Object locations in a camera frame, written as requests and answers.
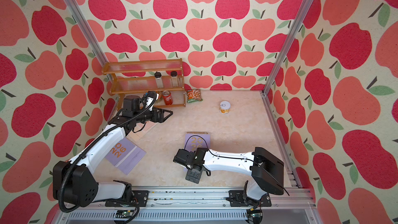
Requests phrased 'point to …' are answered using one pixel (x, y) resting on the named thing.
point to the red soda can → (167, 97)
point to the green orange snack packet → (194, 95)
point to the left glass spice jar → (158, 79)
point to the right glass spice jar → (174, 79)
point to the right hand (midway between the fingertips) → (195, 168)
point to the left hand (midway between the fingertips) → (167, 113)
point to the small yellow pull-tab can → (225, 107)
